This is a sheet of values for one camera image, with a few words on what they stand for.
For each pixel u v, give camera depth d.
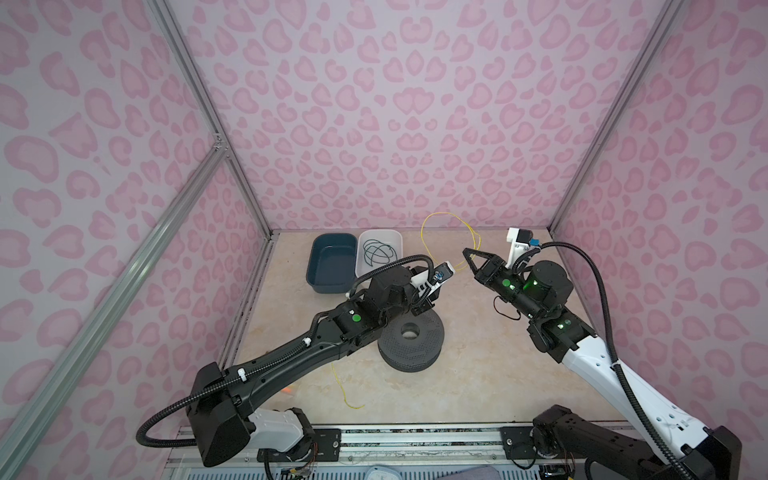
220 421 0.37
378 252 1.14
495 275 0.60
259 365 0.43
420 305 0.63
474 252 0.67
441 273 0.57
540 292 0.51
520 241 0.62
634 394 0.42
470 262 0.67
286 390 0.82
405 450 0.73
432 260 0.51
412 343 0.84
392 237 1.15
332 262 1.14
